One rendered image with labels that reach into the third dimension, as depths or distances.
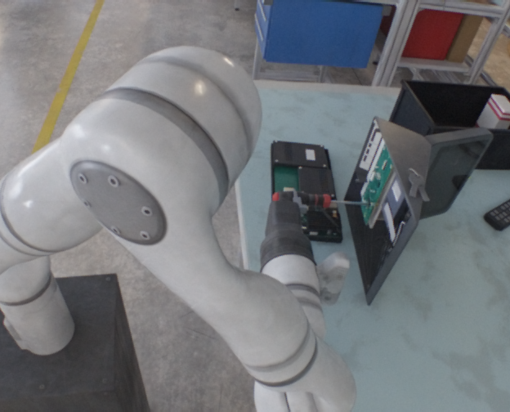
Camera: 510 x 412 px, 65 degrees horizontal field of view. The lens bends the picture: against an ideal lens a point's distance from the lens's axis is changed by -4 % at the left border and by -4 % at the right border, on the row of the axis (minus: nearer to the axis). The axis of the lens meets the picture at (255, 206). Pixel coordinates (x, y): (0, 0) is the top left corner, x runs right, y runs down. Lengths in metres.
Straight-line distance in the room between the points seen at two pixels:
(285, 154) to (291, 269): 0.42
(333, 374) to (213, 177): 0.26
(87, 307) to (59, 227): 0.51
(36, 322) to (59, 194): 0.41
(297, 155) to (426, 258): 0.33
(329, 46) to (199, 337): 1.56
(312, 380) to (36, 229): 0.27
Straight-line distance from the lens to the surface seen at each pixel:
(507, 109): 1.18
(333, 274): 0.56
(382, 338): 0.71
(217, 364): 1.72
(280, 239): 0.57
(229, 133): 0.23
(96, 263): 2.00
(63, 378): 0.82
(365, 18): 2.32
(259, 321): 0.30
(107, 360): 0.82
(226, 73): 0.24
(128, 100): 0.21
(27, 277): 0.68
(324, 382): 0.41
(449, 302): 0.80
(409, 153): 0.69
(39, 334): 0.78
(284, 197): 0.69
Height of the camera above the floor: 1.59
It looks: 46 degrees down
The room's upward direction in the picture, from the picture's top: 9 degrees clockwise
